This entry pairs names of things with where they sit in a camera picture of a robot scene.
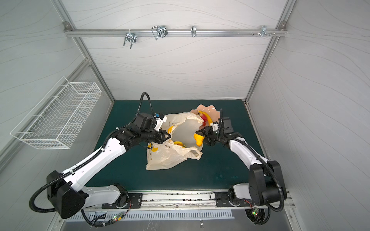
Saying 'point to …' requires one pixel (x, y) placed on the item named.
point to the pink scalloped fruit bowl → (213, 112)
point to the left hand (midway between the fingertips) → (172, 134)
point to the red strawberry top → (204, 118)
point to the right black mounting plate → (223, 199)
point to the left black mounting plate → (135, 201)
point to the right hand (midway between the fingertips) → (199, 132)
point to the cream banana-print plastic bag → (181, 146)
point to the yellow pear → (199, 139)
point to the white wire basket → (55, 121)
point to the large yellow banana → (179, 143)
